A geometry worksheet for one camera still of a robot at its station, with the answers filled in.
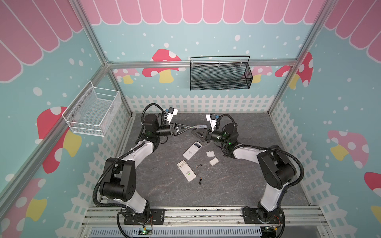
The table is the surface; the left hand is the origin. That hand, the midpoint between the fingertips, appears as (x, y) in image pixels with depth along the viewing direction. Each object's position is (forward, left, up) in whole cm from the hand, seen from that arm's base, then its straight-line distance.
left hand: (189, 131), depth 76 cm
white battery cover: (-4, -15, -27) cm, 31 cm away
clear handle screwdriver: (+2, -5, +1) cm, 6 cm away
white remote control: (-13, 0, -25) cm, 28 cm away
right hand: (0, -2, -1) cm, 2 cm away
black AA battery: (-7, -6, -26) cm, 28 cm away
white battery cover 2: (+1, -13, -26) cm, 29 cm away
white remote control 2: (+3, -1, -26) cm, 26 cm away
